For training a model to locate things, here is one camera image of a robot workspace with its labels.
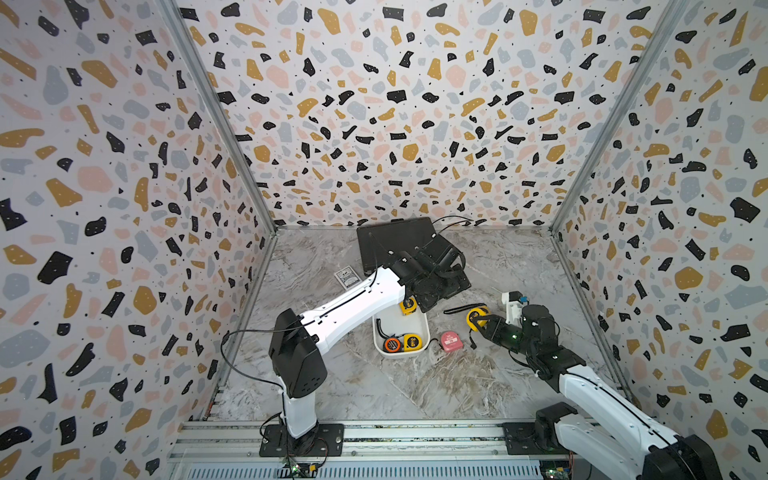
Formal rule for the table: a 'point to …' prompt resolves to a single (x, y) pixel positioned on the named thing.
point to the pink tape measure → (451, 341)
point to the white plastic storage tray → (394, 324)
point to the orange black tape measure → (394, 344)
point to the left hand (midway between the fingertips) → (462, 290)
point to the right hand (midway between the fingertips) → (475, 321)
